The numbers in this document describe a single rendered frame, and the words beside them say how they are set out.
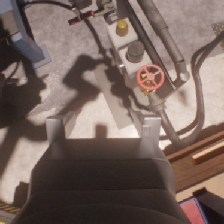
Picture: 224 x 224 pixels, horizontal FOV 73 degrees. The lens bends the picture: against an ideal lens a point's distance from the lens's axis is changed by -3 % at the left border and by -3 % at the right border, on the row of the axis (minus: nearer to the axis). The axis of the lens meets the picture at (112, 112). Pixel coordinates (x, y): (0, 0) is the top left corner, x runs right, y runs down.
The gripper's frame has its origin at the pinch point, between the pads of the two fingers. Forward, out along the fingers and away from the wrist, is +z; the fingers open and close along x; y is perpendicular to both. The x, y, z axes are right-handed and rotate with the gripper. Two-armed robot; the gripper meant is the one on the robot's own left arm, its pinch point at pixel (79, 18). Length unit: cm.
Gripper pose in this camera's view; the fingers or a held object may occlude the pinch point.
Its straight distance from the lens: 56.6
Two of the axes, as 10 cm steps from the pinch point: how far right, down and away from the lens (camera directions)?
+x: -4.0, -9.0, 1.6
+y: 9.1, -4.1, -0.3
